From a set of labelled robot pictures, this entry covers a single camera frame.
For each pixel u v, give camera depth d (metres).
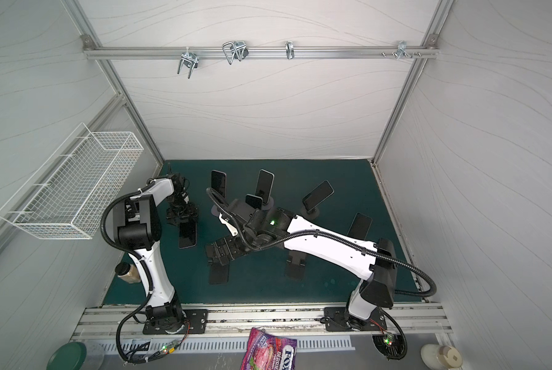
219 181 0.92
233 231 0.59
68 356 0.59
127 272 0.76
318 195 0.92
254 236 0.49
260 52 0.78
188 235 0.93
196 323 0.73
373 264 0.41
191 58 0.78
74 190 0.69
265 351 0.66
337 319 0.74
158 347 0.70
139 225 0.56
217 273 0.84
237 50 0.76
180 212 0.86
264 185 0.94
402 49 0.76
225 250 0.57
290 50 0.78
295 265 0.80
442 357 0.60
